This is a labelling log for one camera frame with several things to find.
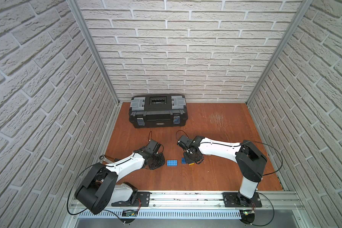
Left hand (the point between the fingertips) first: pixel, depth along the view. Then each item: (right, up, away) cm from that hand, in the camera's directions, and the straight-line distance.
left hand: (166, 161), depth 86 cm
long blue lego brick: (+3, -1, -1) cm, 4 cm away
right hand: (+15, 0, 0) cm, 15 cm away
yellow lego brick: (+15, +1, -7) cm, 17 cm away
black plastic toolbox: (-11, +32, +6) cm, 34 cm away
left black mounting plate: (-14, -16, -14) cm, 25 cm away
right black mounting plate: (+38, -16, -14) cm, 43 cm away
